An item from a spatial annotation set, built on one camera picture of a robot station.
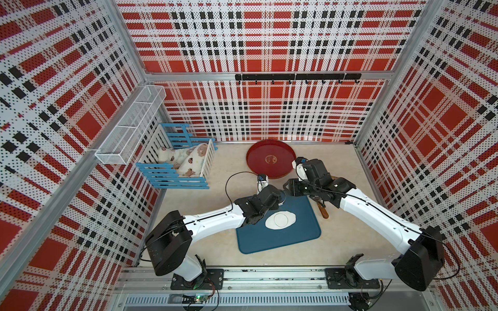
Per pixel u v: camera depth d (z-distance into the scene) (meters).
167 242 0.43
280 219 0.89
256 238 0.84
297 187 0.69
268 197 0.62
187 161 1.04
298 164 0.72
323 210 0.85
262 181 0.73
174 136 1.19
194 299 0.69
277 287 0.73
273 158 1.14
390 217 0.45
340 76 0.88
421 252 0.39
